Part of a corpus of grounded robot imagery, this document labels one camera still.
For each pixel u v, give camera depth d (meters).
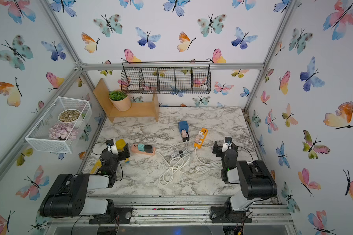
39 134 0.64
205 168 0.89
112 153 0.76
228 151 0.73
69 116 0.71
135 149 0.95
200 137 0.99
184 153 0.93
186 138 1.01
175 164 0.89
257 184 0.45
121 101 1.01
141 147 0.91
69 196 0.44
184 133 0.98
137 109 1.14
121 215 0.74
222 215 0.73
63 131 0.62
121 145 0.98
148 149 0.92
